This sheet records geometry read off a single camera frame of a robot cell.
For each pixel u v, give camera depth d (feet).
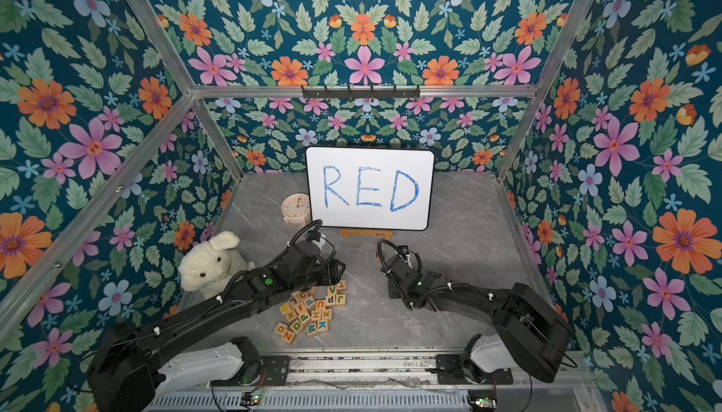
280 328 2.57
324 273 2.31
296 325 2.58
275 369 2.41
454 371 2.42
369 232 3.14
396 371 2.46
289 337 2.53
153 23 2.51
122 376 1.25
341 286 2.83
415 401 2.51
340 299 2.75
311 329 2.57
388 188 2.98
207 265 2.37
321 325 2.60
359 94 3.05
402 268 2.20
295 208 3.48
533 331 1.39
